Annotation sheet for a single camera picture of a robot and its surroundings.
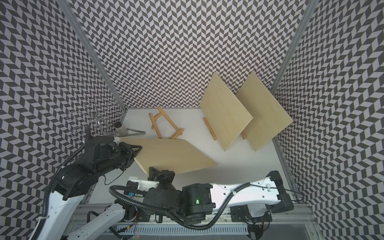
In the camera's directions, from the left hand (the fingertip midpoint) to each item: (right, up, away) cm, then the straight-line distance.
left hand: (143, 149), depth 63 cm
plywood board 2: (+58, +13, +9) cm, 60 cm away
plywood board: (+9, -10, +33) cm, 35 cm away
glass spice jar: (-27, +7, +34) cm, 44 cm away
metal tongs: (-17, +4, +42) cm, 45 cm away
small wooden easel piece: (+10, +5, +36) cm, 38 cm away
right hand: (+7, -6, -8) cm, 13 cm away
